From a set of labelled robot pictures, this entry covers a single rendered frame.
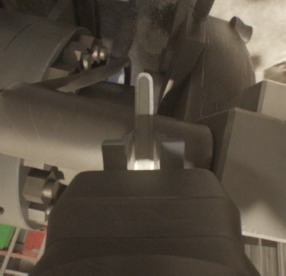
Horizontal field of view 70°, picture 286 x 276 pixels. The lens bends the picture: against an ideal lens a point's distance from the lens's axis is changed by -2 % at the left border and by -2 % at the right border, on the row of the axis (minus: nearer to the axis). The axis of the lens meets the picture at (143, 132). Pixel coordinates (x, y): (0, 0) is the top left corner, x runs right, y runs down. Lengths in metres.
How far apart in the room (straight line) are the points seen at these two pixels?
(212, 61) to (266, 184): 0.20
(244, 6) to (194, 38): 0.71
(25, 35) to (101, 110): 0.34
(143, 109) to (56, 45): 0.33
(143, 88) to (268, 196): 0.14
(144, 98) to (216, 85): 0.17
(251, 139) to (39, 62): 0.37
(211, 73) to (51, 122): 0.23
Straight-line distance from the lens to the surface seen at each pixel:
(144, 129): 0.16
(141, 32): 1.09
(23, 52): 0.46
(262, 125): 0.20
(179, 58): 0.33
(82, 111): 0.19
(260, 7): 1.02
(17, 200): 0.47
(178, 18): 0.60
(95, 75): 0.36
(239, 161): 0.19
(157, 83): 0.50
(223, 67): 0.34
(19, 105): 0.21
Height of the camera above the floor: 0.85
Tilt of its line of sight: 26 degrees down
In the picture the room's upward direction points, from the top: 168 degrees counter-clockwise
